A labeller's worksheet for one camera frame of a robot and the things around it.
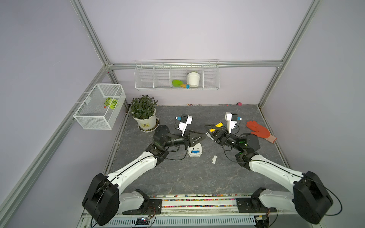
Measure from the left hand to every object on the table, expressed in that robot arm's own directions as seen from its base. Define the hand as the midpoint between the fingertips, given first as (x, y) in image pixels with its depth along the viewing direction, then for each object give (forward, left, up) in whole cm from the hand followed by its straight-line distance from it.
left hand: (205, 137), depth 64 cm
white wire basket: (+29, +58, -6) cm, 65 cm away
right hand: (+2, 0, +4) cm, 5 cm away
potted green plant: (+31, +35, -13) cm, 48 cm away
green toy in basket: (+28, +49, -3) cm, 57 cm away
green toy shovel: (+50, +12, -7) cm, 52 cm away
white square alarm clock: (+10, +1, -28) cm, 29 cm away
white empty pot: (+45, +1, 0) cm, 45 cm away
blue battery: (+7, +3, -29) cm, 29 cm away
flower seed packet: (-1, -2, +2) cm, 3 cm away
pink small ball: (+52, -42, -33) cm, 74 cm away
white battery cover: (+2, -10, -33) cm, 34 cm away
